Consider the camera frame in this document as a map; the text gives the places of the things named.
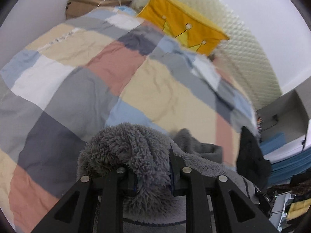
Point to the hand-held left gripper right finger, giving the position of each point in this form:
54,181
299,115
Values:
194,199

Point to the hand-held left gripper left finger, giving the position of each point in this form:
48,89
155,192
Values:
111,199

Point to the grey fleece jacket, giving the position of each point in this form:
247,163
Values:
136,150

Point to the yellow cloth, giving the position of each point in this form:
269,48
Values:
300,210

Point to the black garment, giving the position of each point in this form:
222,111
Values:
252,160

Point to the teal curtain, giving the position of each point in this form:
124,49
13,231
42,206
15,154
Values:
291,165

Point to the blue chair back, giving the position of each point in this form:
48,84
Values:
273,143

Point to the small colourful bottles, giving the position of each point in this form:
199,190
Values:
259,123

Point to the patchwork bed blanket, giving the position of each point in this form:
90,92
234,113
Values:
97,77

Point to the pink pillow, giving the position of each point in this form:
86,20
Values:
220,63

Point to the cream quilted headboard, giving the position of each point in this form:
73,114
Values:
243,36

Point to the yellow crown pillow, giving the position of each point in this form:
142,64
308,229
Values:
184,24

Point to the wooden nightstand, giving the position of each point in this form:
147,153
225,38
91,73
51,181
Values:
85,6

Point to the black wall socket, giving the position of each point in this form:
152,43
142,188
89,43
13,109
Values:
275,117

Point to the grey wall cabinet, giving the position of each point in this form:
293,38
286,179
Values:
289,111

